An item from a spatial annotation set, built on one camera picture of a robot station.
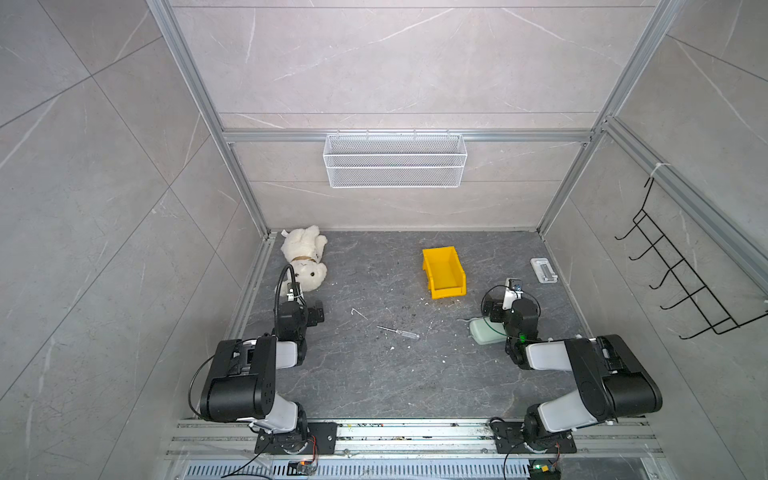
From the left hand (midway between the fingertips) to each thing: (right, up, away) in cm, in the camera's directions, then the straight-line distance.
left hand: (305, 297), depth 94 cm
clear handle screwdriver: (+34, -12, -2) cm, 36 cm away
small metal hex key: (+15, -6, +4) cm, 16 cm away
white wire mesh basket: (+29, +46, +7) cm, 55 cm away
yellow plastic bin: (+48, +7, +13) cm, 50 cm away
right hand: (+64, +1, -1) cm, 64 cm away
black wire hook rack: (+93, 0, -36) cm, 100 cm away
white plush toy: (-3, +16, +8) cm, 18 cm away
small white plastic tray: (+84, +8, +13) cm, 85 cm away
